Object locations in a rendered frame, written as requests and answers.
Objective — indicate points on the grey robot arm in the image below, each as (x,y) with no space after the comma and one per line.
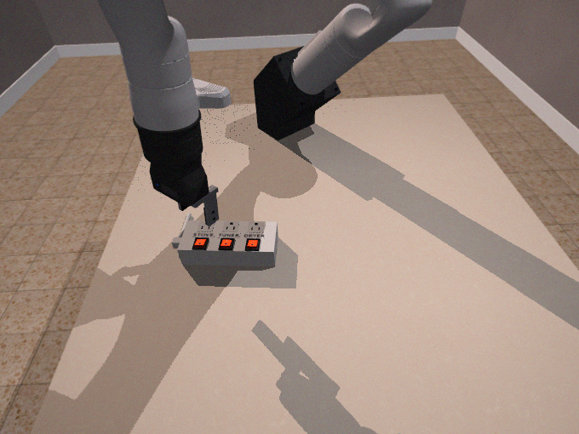
(155,51)

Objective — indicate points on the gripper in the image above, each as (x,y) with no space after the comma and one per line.
(168,124)

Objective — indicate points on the white power strip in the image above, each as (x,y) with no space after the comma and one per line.
(227,243)

